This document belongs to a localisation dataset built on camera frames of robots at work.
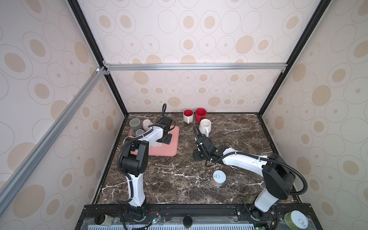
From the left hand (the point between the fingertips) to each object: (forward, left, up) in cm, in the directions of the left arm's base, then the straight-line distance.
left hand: (168, 136), depth 98 cm
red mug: (+22, -24, 0) cm, 32 cm away
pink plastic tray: (-9, -2, -3) cm, 10 cm away
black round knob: (-49, -14, +5) cm, 51 cm away
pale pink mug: (+7, +15, +7) cm, 18 cm away
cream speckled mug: (-5, +8, -2) cm, 10 cm away
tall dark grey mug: (+6, +23, +6) cm, 24 cm away
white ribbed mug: (+8, -26, +1) cm, 27 cm away
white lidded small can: (-28, -31, 0) cm, 42 cm away
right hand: (-14, -18, +2) cm, 23 cm away
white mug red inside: (+19, -14, 0) cm, 23 cm away
